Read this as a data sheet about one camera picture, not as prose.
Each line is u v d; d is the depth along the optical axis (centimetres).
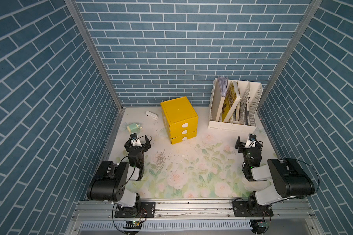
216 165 89
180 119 84
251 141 76
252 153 70
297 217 75
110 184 45
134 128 99
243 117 116
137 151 68
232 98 95
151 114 113
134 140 75
